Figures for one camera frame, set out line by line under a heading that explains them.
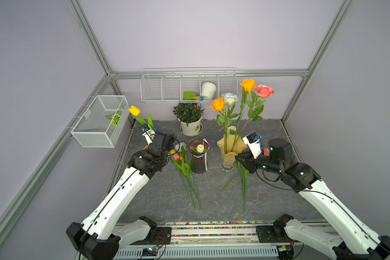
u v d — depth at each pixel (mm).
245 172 919
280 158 512
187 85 997
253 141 579
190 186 890
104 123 817
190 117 1010
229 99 730
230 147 873
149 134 586
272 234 728
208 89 913
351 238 385
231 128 1120
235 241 738
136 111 652
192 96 983
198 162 861
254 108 767
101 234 371
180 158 964
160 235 734
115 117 808
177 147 1021
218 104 755
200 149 677
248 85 738
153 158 487
